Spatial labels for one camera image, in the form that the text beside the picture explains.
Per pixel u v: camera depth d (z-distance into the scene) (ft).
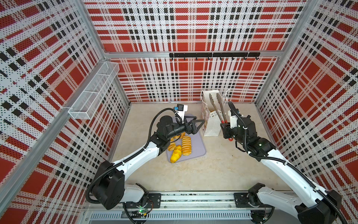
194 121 2.11
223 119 2.51
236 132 2.06
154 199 2.41
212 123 2.97
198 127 2.15
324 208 1.21
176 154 2.89
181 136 2.70
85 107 3.07
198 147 3.14
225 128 2.14
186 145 2.98
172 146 2.98
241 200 2.35
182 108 2.13
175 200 2.46
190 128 2.05
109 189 1.35
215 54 2.92
